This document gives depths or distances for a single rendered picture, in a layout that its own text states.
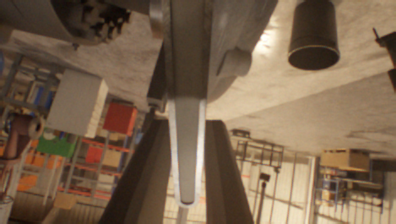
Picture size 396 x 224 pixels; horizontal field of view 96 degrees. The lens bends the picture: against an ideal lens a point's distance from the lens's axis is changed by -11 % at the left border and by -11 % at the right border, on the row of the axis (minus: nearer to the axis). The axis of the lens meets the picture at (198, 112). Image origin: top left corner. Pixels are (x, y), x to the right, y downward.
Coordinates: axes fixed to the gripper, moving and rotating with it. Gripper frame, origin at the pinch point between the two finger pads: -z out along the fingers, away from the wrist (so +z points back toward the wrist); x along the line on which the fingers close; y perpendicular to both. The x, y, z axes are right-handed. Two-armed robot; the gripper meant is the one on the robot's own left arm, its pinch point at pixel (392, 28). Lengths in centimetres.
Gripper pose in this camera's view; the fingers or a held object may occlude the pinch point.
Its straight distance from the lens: 107.1
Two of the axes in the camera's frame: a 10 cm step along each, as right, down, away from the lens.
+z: 0.0, 9.4, -3.5
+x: -6.8, 2.6, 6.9
